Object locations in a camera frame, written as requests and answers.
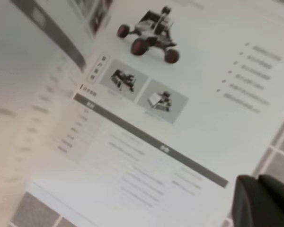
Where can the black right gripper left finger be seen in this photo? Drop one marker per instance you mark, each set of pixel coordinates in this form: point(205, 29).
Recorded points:
point(252, 205)

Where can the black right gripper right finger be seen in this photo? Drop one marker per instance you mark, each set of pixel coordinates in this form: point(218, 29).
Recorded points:
point(275, 189)

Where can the white product booklet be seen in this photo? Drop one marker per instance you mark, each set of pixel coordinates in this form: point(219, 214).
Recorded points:
point(138, 113)

